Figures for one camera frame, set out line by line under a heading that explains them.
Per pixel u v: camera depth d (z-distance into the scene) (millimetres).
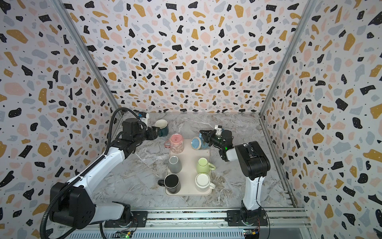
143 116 721
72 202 406
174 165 868
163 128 990
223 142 780
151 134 732
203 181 795
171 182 765
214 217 763
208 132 906
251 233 716
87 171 458
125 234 702
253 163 533
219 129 926
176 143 901
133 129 623
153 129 741
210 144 900
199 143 898
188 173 903
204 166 820
